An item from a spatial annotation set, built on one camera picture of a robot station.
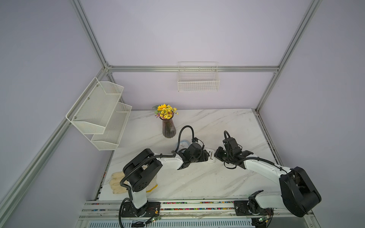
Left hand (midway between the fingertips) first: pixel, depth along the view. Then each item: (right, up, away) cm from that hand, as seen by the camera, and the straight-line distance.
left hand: (205, 155), depth 90 cm
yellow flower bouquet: (-26, +28, -4) cm, 39 cm away
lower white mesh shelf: (-62, +11, +1) cm, 63 cm away
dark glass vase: (-25, +18, +7) cm, 31 cm away
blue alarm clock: (-14, +6, +8) cm, 17 cm away
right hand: (+6, 0, 0) cm, 6 cm away
